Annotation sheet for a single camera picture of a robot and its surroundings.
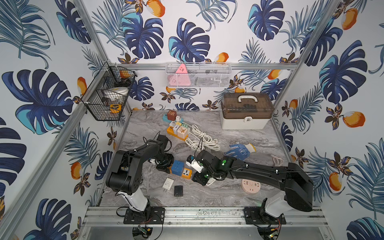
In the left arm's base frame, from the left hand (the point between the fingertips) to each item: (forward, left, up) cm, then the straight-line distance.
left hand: (173, 164), depth 91 cm
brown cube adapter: (+34, +6, +7) cm, 35 cm away
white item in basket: (+25, +29, +33) cm, 51 cm away
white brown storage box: (+30, -43, +19) cm, 56 cm away
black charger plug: (-15, -5, 0) cm, 16 cm away
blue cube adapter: (-5, -4, +7) cm, 9 cm away
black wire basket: (+31, +45, +22) cm, 59 cm away
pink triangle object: (+40, -2, +33) cm, 52 cm away
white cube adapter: (-8, -13, +18) cm, 24 cm away
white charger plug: (-12, +1, 0) cm, 12 cm away
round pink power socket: (-10, -44, +1) cm, 45 cm away
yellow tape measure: (+17, +32, +27) cm, 46 cm away
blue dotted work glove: (+12, -43, 0) cm, 44 cm away
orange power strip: (-6, -9, +1) cm, 10 cm away
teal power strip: (+36, +12, 0) cm, 38 cm away
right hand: (-10, -13, +7) cm, 18 cm away
